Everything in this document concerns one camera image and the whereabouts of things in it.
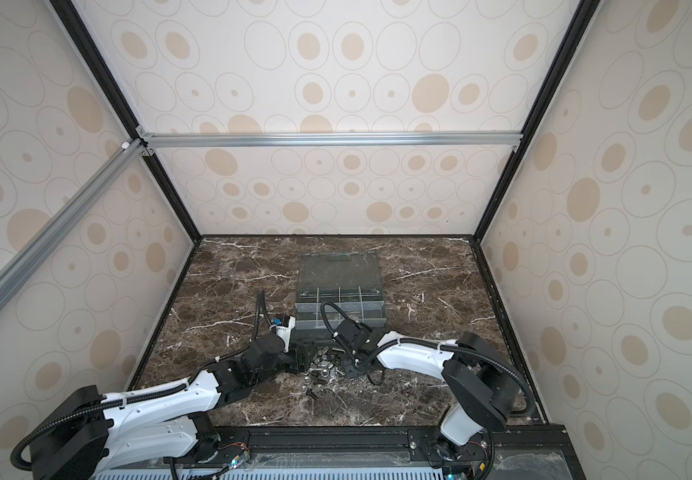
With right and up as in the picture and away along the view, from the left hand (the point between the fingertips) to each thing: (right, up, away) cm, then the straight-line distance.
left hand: (317, 347), depth 81 cm
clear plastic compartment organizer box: (+8, +17, +26) cm, 32 cm away
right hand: (+10, -7, +6) cm, 14 cm away
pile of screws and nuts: (+1, -9, +4) cm, 10 cm away
